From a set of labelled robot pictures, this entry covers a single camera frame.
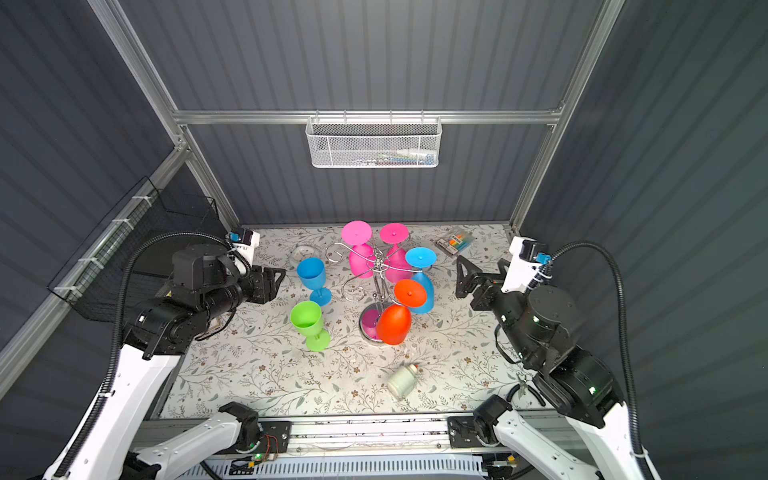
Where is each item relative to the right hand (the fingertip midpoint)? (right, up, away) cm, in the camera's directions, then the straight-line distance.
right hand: (481, 263), depth 55 cm
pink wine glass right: (-16, -2, +14) cm, 21 cm away
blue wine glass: (-41, -5, +36) cm, 55 cm away
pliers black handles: (+18, -35, +25) cm, 46 cm away
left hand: (-43, -2, +10) cm, 45 cm away
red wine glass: (-16, -15, +14) cm, 26 cm away
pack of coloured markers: (+7, +5, +57) cm, 58 cm away
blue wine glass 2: (-9, +1, +15) cm, 18 cm away
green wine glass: (-41, -17, +30) cm, 54 cm away
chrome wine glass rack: (-20, -2, +14) cm, 25 cm away
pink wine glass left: (-25, +1, +22) cm, 33 cm away
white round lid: (-50, +2, +53) cm, 73 cm away
